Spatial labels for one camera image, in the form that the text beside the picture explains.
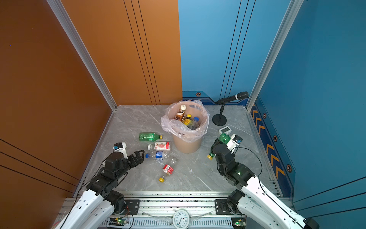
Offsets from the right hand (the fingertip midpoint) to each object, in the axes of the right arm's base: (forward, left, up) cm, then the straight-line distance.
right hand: (216, 142), depth 76 cm
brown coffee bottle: (+16, +20, +5) cm, 26 cm away
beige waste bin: (+7, +19, -17) cm, 27 cm away
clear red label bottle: (-9, +27, -14) cm, 31 cm away
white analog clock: (-32, +19, -16) cm, 40 cm away
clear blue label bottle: (0, +33, -14) cm, 36 cm away
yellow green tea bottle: (+17, +15, -2) cm, 23 cm away
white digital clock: (+21, -12, -17) cm, 30 cm away
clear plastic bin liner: (+1, +19, +10) cm, 21 cm away
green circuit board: (-33, +51, -21) cm, 64 cm away
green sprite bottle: (+14, +41, -15) cm, 46 cm away
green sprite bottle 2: (0, -4, +4) cm, 5 cm away
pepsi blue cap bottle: (+13, +11, 0) cm, 17 cm away
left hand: (-2, +43, -6) cm, 43 cm away
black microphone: (+26, -17, +10) cm, 33 cm away
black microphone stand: (+31, -9, -18) cm, 37 cm away
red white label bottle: (+7, +34, -15) cm, 38 cm away
